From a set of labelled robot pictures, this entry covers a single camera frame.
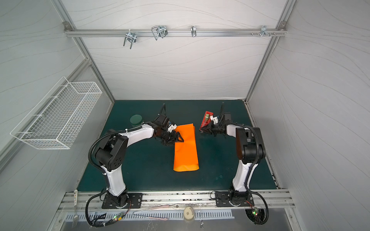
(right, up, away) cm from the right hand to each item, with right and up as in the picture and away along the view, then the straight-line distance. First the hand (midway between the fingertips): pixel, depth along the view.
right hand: (200, 128), depth 95 cm
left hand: (-15, -9, -6) cm, 18 cm away
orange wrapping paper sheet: (-10, -14, -11) cm, 20 cm away
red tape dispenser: (+4, +6, +6) cm, 9 cm away
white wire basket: (-71, +8, -25) cm, 76 cm away
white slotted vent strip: (+6, -40, -25) cm, 48 cm away
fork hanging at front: (-63, -41, -26) cm, 80 cm away
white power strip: (-67, -34, -22) cm, 78 cm away
